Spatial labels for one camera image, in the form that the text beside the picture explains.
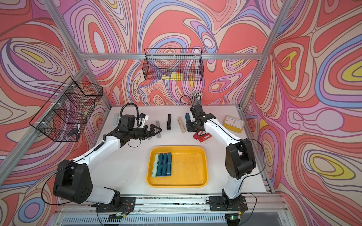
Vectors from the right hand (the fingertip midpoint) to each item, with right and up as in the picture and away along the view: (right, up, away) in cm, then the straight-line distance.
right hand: (190, 130), depth 90 cm
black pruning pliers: (-16, +5, +17) cm, 24 cm away
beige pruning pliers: (-6, +3, +15) cm, 17 cm away
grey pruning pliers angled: (-23, -3, -15) cm, 28 cm away
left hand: (-20, 0, -8) cm, 21 cm away
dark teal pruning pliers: (-19, -23, -7) cm, 31 cm away
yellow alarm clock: (+33, +4, +14) cm, 37 cm away
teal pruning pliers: (-2, +7, +2) cm, 7 cm away
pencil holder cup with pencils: (+5, +23, +12) cm, 27 cm away
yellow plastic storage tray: (-1, -23, -4) cm, 23 cm away
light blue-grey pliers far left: (-58, +7, +18) cm, 61 cm away
